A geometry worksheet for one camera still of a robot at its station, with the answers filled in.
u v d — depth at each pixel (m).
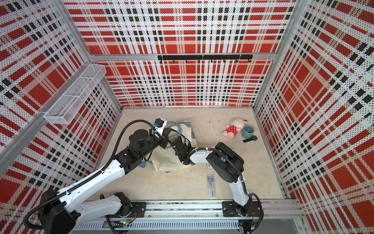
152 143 0.62
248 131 1.00
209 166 0.88
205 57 0.88
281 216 0.74
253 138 1.01
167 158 0.90
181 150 0.74
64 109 0.70
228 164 0.50
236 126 1.01
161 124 0.62
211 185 0.80
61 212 0.38
